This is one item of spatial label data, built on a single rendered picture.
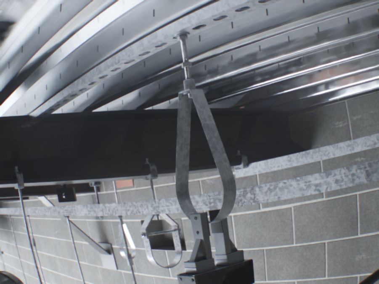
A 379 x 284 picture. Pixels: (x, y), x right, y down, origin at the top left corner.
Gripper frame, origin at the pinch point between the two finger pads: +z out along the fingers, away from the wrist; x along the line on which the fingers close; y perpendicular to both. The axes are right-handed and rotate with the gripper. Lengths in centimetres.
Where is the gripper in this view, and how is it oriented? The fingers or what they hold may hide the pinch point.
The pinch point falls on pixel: (209, 223)
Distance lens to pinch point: 81.5
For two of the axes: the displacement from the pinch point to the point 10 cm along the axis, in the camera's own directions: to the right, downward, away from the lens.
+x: 7.6, -0.4, 6.5
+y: -6.3, 1.7, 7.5
